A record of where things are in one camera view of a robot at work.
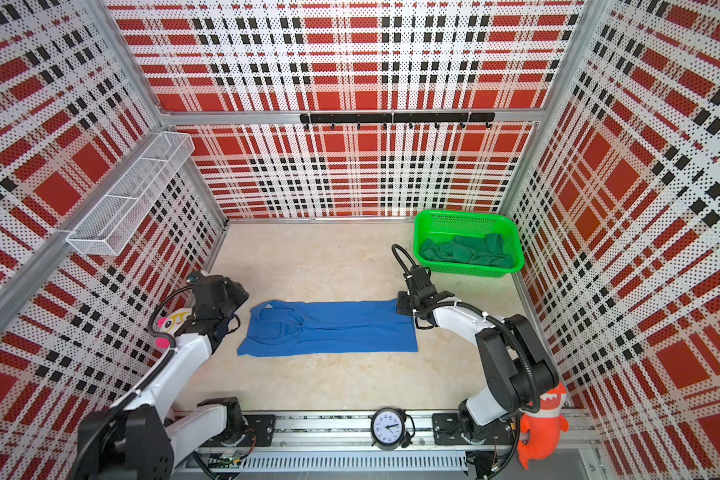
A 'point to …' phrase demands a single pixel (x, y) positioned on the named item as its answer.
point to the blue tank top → (285, 327)
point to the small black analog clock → (387, 426)
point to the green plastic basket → (440, 225)
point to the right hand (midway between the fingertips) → (404, 303)
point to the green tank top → (487, 250)
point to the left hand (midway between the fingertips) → (241, 291)
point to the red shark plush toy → (544, 426)
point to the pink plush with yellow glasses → (167, 323)
